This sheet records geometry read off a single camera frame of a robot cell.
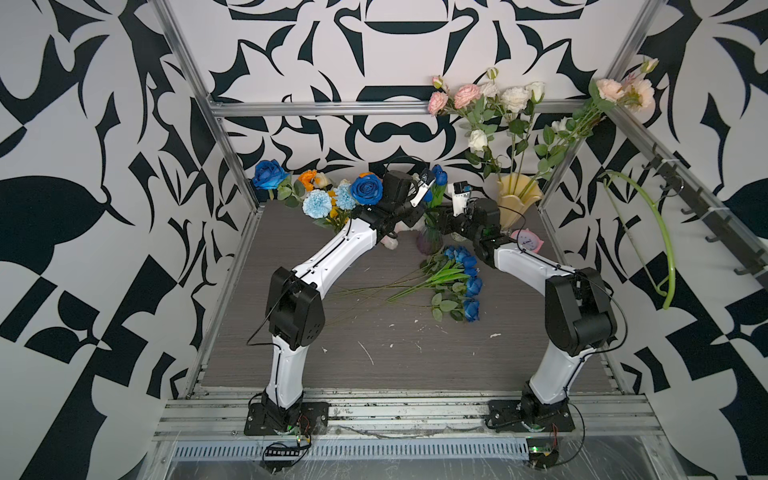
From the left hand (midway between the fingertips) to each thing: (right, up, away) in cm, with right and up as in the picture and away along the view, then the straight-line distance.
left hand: (412, 191), depth 85 cm
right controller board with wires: (+29, -63, -15) cm, 71 cm away
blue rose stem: (+8, -32, +7) cm, 34 cm away
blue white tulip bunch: (+6, 0, -2) cm, 7 cm away
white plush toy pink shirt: (-6, -14, +19) cm, 24 cm away
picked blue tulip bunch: (+12, -26, +8) cm, 30 cm away
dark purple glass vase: (+7, -14, +15) cm, 22 cm away
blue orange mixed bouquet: (-21, -4, -13) cm, 25 cm away
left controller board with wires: (-33, -65, -13) cm, 74 cm away
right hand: (+7, -3, +4) cm, 8 cm away
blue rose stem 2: (+17, -34, +3) cm, 38 cm away
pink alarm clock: (+42, -14, +21) cm, 49 cm away
